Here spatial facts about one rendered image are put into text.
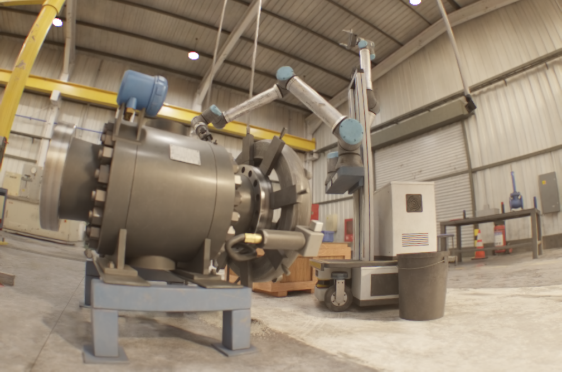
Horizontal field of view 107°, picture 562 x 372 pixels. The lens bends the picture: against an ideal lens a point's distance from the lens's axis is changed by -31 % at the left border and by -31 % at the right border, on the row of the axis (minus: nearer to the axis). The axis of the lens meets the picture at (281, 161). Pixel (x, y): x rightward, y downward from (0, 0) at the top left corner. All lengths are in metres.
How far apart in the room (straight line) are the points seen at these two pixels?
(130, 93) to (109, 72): 12.69
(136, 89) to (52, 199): 0.51
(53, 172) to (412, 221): 1.96
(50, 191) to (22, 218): 6.50
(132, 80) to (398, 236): 1.73
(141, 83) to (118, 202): 0.45
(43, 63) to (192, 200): 13.49
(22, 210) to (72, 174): 6.50
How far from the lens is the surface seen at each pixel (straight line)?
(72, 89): 12.86
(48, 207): 1.18
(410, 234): 2.06
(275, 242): 1.14
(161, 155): 1.16
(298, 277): 2.66
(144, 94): 1.19
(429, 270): 1.66
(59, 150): 1.16
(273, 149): 1.45
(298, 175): 1.34
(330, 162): 2.46
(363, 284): 1.88
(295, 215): 1.30
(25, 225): 7.59
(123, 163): 1.10
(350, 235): 12.44
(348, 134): 1.82
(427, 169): 10.68
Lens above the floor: 0.40
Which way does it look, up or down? 17 degrees up
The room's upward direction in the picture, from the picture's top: 2 degrees clockwise
